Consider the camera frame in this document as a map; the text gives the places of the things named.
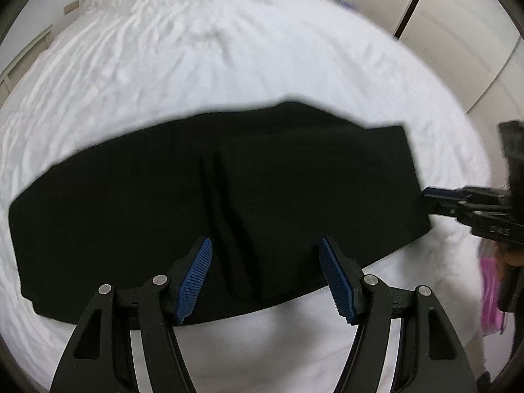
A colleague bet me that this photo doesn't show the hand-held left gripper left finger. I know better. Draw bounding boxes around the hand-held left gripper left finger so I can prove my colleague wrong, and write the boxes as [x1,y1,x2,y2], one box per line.
[49,236,214,393]

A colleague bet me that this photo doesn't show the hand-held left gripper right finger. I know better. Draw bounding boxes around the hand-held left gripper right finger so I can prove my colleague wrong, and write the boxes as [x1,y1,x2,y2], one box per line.
[318,236,477,393]

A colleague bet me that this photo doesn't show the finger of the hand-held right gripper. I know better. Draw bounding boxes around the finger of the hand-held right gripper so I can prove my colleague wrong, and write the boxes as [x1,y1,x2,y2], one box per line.
[426,200,512,226]
[423,186,510,205]

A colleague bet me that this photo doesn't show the black pants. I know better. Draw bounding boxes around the black pants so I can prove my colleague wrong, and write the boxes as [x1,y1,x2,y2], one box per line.
[8,102,433,327]

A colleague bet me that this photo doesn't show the person's right hand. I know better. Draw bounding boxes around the person's right hand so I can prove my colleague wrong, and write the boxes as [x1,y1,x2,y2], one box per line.
[495,246,524,268]

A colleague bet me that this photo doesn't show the pink cloth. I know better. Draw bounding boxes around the pink cloth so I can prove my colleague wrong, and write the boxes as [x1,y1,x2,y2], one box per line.
[478,241,509,337]

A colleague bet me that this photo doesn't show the white wardrobe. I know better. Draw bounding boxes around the white wardrobe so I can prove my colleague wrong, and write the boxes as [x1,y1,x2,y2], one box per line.
[342,0,524,114]

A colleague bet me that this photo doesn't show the white duvet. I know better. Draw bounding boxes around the white duvet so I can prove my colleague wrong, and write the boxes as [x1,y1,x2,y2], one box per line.
[0,0,496,393]

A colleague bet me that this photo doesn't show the white low cabinet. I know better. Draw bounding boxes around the white low cabinet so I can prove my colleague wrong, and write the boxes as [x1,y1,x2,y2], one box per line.
[0,25,55,100]

